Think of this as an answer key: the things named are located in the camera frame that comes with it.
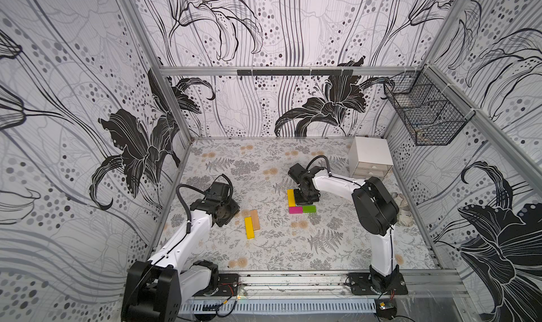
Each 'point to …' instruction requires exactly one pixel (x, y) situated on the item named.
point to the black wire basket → (432, 112)
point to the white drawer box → (368, 157)
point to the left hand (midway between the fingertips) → (239, 213)
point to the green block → (309, 208)
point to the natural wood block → (255, 219)
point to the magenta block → (296, 210)
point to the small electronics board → (386, 308)
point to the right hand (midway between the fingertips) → (303, 201)
